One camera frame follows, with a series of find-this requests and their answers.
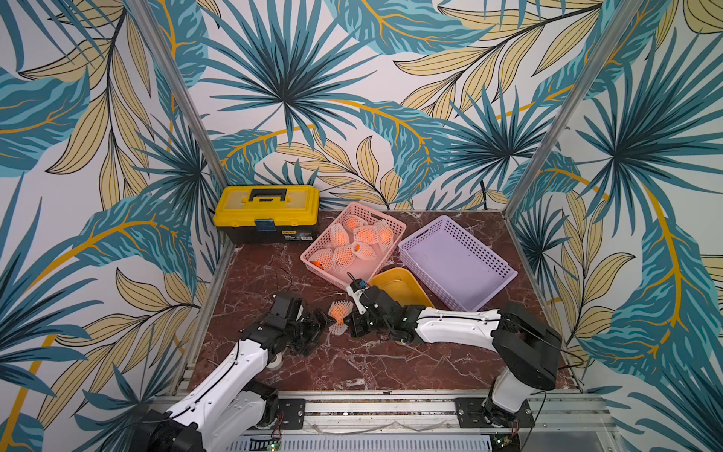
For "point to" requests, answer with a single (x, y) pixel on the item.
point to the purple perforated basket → (455, 264)
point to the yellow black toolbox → (267, 214)
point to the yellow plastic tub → (402, 283)
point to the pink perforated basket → (359, 242)
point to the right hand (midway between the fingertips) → (343, 320)
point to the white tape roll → (278, 362)
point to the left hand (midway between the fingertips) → (330, 332)
